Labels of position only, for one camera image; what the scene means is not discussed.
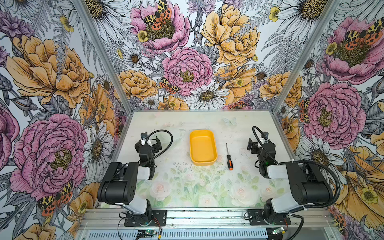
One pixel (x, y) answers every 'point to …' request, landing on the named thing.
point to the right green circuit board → (277, 230)
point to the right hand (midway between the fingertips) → (257, 142)
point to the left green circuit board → (146, 233)
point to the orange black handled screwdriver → (229, 160)
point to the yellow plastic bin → (202, 147)
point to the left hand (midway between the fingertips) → (149, 142)
